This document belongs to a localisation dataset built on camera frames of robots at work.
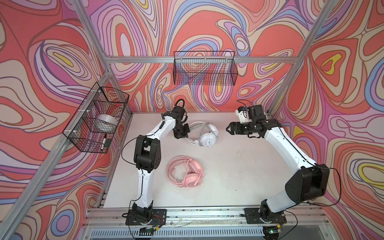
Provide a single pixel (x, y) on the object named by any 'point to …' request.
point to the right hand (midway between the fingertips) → (233, 132)
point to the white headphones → (208, 134)
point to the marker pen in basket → (103, 143)
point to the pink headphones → (184, 172)
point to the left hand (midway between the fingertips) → (190, 134)
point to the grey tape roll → (107, 118)
